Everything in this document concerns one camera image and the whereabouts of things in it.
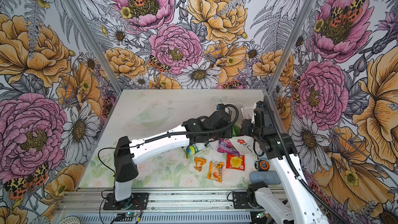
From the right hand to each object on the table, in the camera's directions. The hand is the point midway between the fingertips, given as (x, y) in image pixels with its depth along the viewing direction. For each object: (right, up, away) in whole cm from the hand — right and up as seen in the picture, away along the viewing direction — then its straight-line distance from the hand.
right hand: (245, 128), depth 71 cm
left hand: (-6, -3, +3) cm, 7 cm away
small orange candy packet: (-21, -21, +14) cm, 33 cm away
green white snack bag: (-25, -14, +18) cm, 34 cm away
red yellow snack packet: (-2, -20, +14) cm, 25 cm away
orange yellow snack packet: (-13, -24, +10) cm, 29 cm away
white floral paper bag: (+1, -8, +4) cm, 9 cm away
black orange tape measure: (+13, -21, +11) cm, 27 cm away
